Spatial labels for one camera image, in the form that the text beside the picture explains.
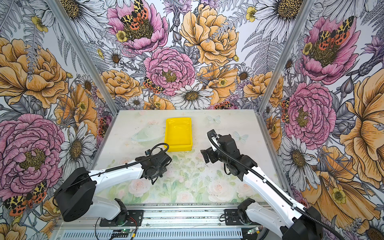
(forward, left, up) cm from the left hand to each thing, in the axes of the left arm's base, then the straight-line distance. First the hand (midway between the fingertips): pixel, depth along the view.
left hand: (159, 172), depth 87 cm
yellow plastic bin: (+27, -9, 0) cm, 29 cm away
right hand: (+5, -28, +16) cm, 33 cm away
